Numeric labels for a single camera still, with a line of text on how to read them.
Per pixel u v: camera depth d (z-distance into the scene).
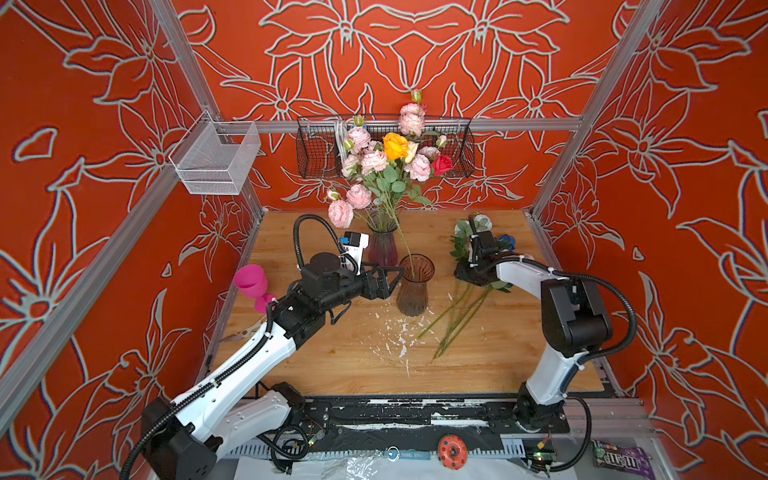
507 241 1.03
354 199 0.80
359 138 0.77
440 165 0.73
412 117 0.78
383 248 0.95
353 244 0.60
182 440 0.37
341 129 0.87
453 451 0.68
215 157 0.94
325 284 0.52
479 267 0.74
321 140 0.96
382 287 0.59
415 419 0.74
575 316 0.49
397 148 0.70
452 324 0.90
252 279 0.83
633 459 0.67
